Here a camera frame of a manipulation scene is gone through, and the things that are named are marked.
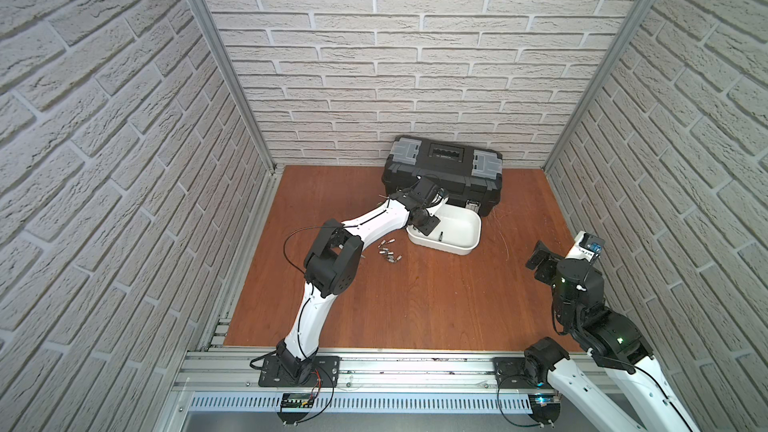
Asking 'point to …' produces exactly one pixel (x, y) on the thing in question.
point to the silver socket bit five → (390, 255)
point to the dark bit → (441, 235)
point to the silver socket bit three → (383, 249)
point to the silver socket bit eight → (399, 257)
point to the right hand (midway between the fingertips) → (559, 251)
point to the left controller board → (297, 400)
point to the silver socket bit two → (391, 241)
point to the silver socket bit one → (383, 242)
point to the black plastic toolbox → (470, 175)
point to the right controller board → (545, 408)
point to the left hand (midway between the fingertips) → (434, 218)
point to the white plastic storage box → (458, 232)
